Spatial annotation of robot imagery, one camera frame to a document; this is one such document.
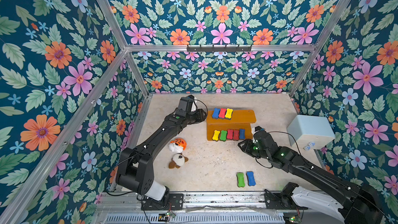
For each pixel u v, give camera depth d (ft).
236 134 3.11
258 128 2.45
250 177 2.63
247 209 2.37
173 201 2.42
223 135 3.06
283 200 2.13
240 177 2.64
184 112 2.14
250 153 2.29
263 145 1.98
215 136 3.07
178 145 2.86
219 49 3.06
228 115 2.90
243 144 2.38
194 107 2.27
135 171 1.41
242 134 3.09
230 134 3.11
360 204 1.29
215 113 2.91
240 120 2.90
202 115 2.52
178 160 2.78
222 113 2.90
